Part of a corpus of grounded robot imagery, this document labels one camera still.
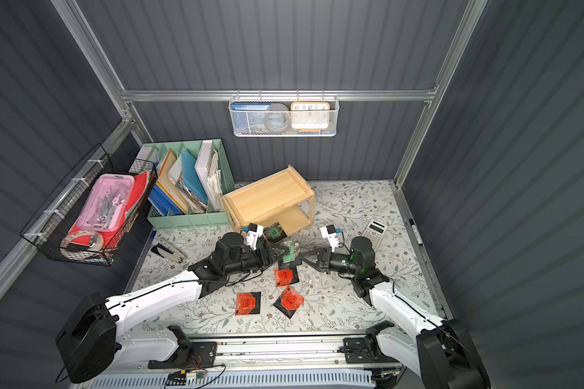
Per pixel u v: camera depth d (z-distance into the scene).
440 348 0.41
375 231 1.02
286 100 0.89
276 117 0.87
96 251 0.65
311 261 0.72
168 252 0.94
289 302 0.84
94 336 0.40
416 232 1.07
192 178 0.95
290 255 0.74
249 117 0.86
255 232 0.74
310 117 0.88
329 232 0.74
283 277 0.89
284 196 0.89
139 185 0.77
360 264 0.63
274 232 0.99
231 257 0.62
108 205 0.72
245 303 0.83
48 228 0.61
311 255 0.72
